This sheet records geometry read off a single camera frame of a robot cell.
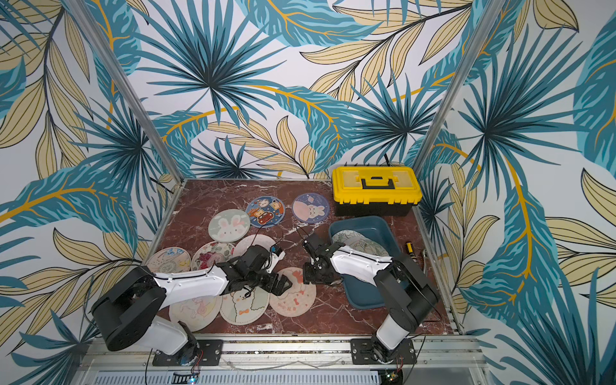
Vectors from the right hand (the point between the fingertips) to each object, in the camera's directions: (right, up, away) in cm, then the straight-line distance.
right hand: (308, 280), depth 88 cm
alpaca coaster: (-22, -7, -6) cm, 24 cm away
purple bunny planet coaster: (+1, +26, +22) cm, 34 cm away
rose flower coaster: (-40, +8, +7) cm, 42 cm away
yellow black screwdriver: (+40, +11, +7) cm, 42 cm away
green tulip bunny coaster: (+20, +12, +10) cm, 26 cm away
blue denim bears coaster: (-20, +25, +19) cm, 37 cm away
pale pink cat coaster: (-38, -9, -8) cm, 39 cm away
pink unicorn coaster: (-23, +13, +10) cm, 29 cm away
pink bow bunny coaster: (-4, -5, -3) cm, 7 cm away
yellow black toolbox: (+26, +33, +7) cm, 43 cm away
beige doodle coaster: (-54, +6, +5) cm, 55 cm away
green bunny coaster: (-35, +19, +15) cm, 42 cm away
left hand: (-10, -1, -2) cm, 10 cm away
